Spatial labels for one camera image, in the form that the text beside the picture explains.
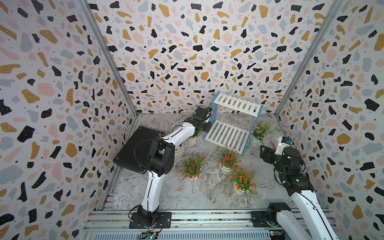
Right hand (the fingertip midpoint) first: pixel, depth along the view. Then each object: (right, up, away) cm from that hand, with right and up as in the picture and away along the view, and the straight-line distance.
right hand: (268, 147), depth 77 cm
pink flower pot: (-48, -3, +15) cm, 50 cm away
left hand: (-29, +13, +21) cm, 38 cm away
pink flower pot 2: (-39, +2, +22) cm, 45 cm away
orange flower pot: (-14, -14, -4) cm, 20 cm away
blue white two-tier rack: (-14, +3, +29) cm, 32 cm away
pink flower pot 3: (+2, +9, +15) cm, 17 cm away
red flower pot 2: (-20, -6, +2) cm, 21 cm away
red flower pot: (-39, -10, 0) cm, 41 cm away
